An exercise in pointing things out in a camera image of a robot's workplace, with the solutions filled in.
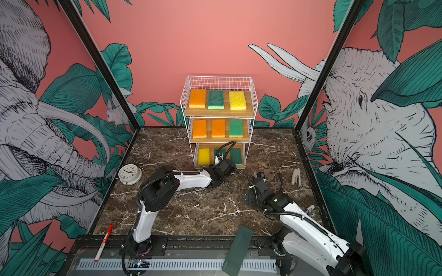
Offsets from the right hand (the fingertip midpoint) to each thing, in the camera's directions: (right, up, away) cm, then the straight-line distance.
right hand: (251, 192), depth 82 cm
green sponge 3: (-6, +16, +21) cm, 28 cm away
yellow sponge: (-26, +16, +22) cm, 38 cm away
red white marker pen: (-67, -16, -3) cm, 69 cm away
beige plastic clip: (+27, +4, +12) cm, 30 cm away
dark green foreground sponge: (-8, -23, -10) cm, 26 cm away
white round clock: (-66, +7, +11) cm, 67 cm away
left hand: (-14, +12, +15) cm, 24 cm away
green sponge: (-8, +32, +2) cm, 33 cm away
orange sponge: (-26, +31, +4) cm, 41 cm away
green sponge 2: (-14, +20, +1) cm, 25 cm away
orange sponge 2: (-16, +32, +3) cm, 36 cm away
